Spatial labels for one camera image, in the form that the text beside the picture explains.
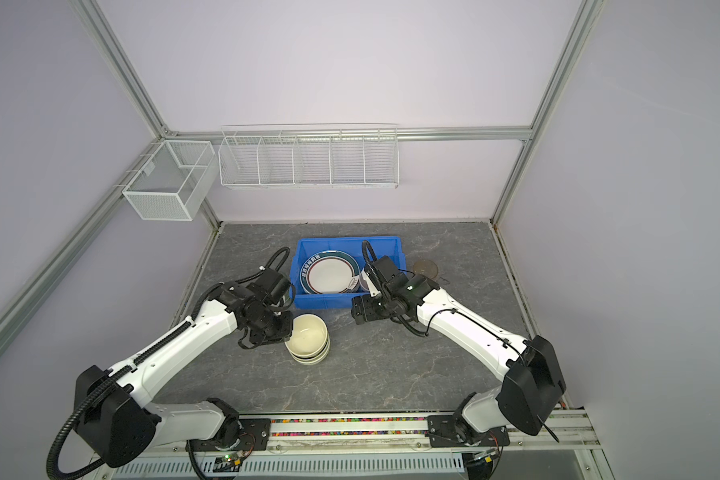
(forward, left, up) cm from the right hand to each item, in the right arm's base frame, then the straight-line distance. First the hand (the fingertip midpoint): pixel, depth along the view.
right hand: (366, 311), depth 79 cm
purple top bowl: (+15, +3, -9) cm, 18 cm away
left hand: (-7, +20, -3) cm, 22 cm away
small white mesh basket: (+43, +66, +11) cm, 79 cm away
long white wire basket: (+49, +19, +16) cm, 55 cm away
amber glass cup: (+21, -19, -9) cm, 30 cm away
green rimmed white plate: (+20, +14, -10) cm, 26 cm away
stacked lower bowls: (-4, +16, -9) cm, 19 cm away
